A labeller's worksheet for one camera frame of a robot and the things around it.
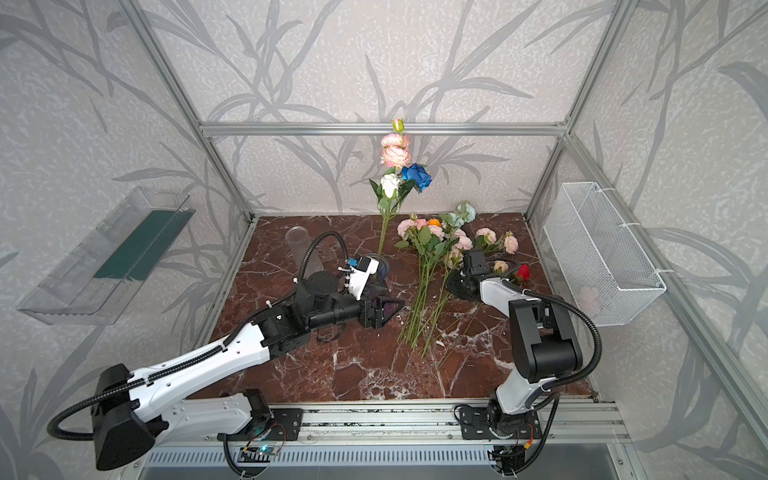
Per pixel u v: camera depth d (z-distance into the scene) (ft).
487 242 3.57
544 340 1.54
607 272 1.99
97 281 2.10
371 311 1.95
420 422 2.47
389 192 2.23
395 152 2.27
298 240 2.93
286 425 2.39
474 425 2.40
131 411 1.28
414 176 2.26
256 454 2.37
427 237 3.45
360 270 1.97
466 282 2.39
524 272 3.19
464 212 3.66
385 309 1.96
